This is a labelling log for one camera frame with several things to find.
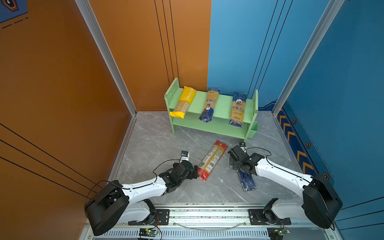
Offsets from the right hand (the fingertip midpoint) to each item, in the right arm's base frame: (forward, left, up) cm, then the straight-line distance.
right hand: (237, 163), depth 87 cm
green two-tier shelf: (+18, +10, +23) cm, 31 cm away
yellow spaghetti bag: (+24, +31, +26) cm, 47 cm away
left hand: (-1, +27, 0) cm, 27 cm away
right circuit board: (-33, -14, -7) cm, 36 cm away
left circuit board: (-32, +48, -6) cm, 58 cm away
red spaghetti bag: (+3, +15, -3) cm, 16 cm away
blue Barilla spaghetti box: (-10, -3, -1) cm, 11 cm away
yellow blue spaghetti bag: (+15, +18, +26) cm, 35 cm away
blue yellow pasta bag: (+20, +1, +25) cm, 32 cm away
